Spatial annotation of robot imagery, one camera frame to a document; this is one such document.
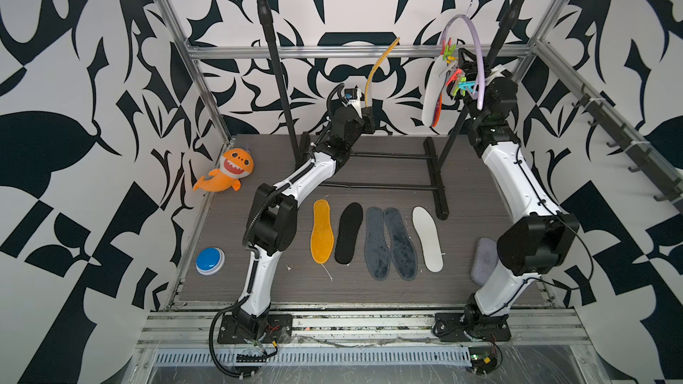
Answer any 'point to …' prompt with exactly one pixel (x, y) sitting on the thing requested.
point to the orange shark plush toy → (236, 164)
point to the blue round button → (210, 260)
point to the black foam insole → (350, 220)
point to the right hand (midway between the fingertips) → (453, 48)
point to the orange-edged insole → (425, 228)
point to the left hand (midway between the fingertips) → (368, 102)
